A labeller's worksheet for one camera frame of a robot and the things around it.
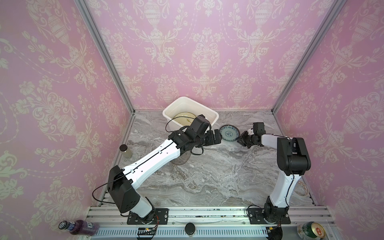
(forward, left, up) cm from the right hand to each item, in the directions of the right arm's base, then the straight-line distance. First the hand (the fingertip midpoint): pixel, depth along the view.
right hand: (237, 137), depth 102 cm
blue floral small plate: (+6, +4, -1) cm, 7 cm away
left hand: (-16, +18, +23) cm, 34 cm away
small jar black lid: (-12, +70, +7) cm, 71 cm away
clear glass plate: (-13, +38, -2) cm, 40 cm away
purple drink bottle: (-48, +81, +7) cm, 95 cm away
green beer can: (-53, -18, +9) cm, 57 cm away
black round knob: (-51, +33, +7) cm, 61 cm away
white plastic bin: (+22, +35, +13) cm, 43 cm away
